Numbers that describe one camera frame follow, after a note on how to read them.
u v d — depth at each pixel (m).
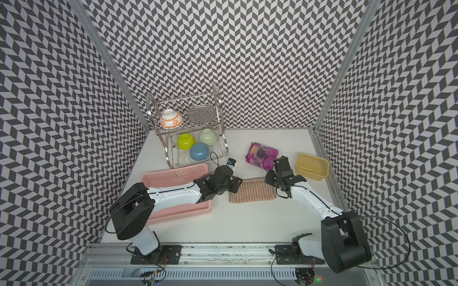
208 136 1.03
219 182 0.65
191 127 0.86
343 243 0.41
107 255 0.74
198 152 1.01
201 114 0.83
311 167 1.01
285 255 0.72
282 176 0.67
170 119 0.79
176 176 0.94
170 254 0.73
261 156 0.99
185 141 1.01
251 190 0.91
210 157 0.97
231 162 0.77
